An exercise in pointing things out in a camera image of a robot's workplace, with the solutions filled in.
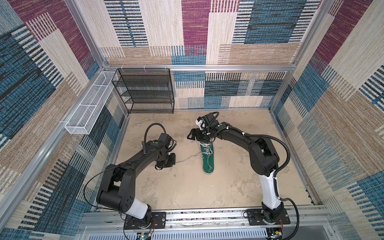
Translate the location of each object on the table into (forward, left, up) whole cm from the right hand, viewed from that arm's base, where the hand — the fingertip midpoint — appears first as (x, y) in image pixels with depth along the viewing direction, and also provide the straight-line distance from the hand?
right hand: (192, 139), depth 93 cm
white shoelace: (-5, -9, -5) cm, 11 cm away
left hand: (-13, +12, -4) cm, 18 cm away
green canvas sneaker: (-18, -8, -4) cm, 20 cm away
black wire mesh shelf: (+37, +33, +10) cm, 51 cm away
